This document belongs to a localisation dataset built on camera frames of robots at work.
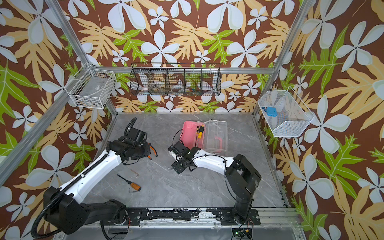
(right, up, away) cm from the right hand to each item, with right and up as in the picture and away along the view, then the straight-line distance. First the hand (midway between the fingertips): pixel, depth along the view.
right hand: (177, 164), depth 87 cm
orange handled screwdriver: (-25, -11, -4) cm, 28 cm away
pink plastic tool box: (+20, +17, +5) cm, 27 cm away
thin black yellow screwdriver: (+12, +19, +12) cm, 26 cm away
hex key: (-26, -6, +2) cm, 27 cm away
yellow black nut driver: (+15, +20, +11) cm, 27 cm away
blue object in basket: (+55, +31, -1) cm, 63 cm away
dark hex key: (-26, -14, -5) cm, 30 cm away
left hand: (-16, +10, -5) cm, 19 cm away
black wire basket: (-2, +54, +11) cm, 55 cm away
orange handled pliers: (-12, +9, -7) cm, 16 cm away
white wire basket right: (+62, +30, -3) cm, 69 cm away
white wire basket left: (-50, +45, -1) cm, 68 cm away
